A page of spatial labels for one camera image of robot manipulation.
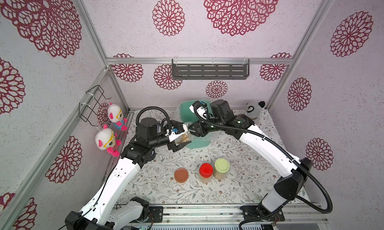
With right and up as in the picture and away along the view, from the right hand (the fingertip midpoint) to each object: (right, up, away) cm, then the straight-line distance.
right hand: (187, 127), depth 68 cm
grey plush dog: (+41, +10, +24) cm, 48 cm away
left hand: (-1, -2, +1) cm, 2 cm away
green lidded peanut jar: (+17, -21, +8) cm, 29 cm away
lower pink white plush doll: (-44, -7, +11) cm, 46 cm away
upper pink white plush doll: (-46, +7, +26) cm, 53 cm away
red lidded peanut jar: (+9, -23, +7) cm, 26 cm away
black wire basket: (-49, +14, +12) cm, 53 cm away
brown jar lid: (-4, -29, +21) cm, 36 cm away
